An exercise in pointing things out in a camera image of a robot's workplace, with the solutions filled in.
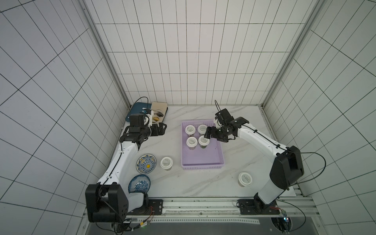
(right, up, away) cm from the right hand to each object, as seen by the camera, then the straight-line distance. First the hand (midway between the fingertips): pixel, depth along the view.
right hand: (205, 137), depth 85 cm
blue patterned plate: (-37, -25, -6) cm, 45 cm away
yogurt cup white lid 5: (-22, -14, -3) cm, 27 cm away
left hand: (-27, +6, -2) cm, 28 cm away
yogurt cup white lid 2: (-1, +4, +12) cm, 13 cm away
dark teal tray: (-53, +19, +33) cm, 65 cm away
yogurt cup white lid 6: (+20, -21, -9) cm, 30 cm away
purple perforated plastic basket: (+5, -14, +7) cm, 16 cm away
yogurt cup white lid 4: (-1, -3, +5) cm, 6 cm away
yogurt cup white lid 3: (-8, -4, +6) cm, 10 cm away
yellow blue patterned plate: (-36, -16, +3) cm, 39 cm away
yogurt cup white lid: (-9, +3, +12) cm, 16 cm away
